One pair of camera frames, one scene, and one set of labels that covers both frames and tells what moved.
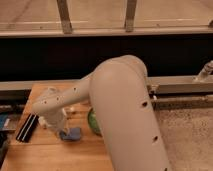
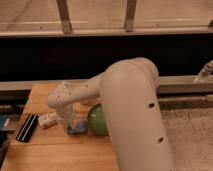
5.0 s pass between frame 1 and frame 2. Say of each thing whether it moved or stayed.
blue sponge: moved
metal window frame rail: stayed
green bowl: stayed
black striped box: stayed
